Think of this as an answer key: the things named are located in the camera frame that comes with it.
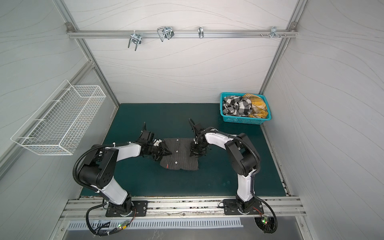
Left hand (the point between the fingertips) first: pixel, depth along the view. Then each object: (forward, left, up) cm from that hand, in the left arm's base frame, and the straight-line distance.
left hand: (174, 151), depth 91 cm
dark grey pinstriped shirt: (-5, -4, +2) cm, 7 cm away
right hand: (0, -12, -1) cm, 12 cm away
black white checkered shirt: (+35, -43, +5) cm, 55 cm away
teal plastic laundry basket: (+25, -37, +2) cm, 45 cm away
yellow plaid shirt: (+32, -58, +7) cm, 66 cm away
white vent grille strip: (-36, +8, -4) cm, 37 cm away
